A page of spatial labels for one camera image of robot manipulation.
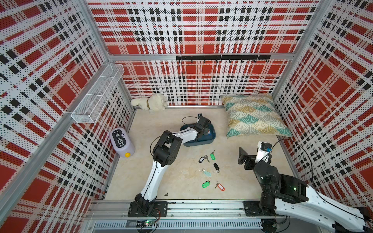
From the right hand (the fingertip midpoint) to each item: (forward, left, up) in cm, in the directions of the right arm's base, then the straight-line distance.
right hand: (249, 149), depth 69 cm
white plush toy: (+48, +57, -13) cm, 76 cm away
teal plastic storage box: (+24, +16, -25) cm, 38 cm away
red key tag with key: (-11, +13, -24) cm, 29 cm away
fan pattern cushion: (+31, -14, -9) cm, 35 cm away
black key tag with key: (0, +14, -24) cm, 28 cm away
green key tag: (-10, +21, -24) cm, 33 cm away
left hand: (+30, +20, -23) cm, 42 cm away
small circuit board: (-28, +50, -22) cm, 62 cm away
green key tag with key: (+8, +16, -24) cm, 30 cm away
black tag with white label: (+6, +22, -24) cm, 34 cm away
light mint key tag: (-3, +20, -24) cm, 32 cm away
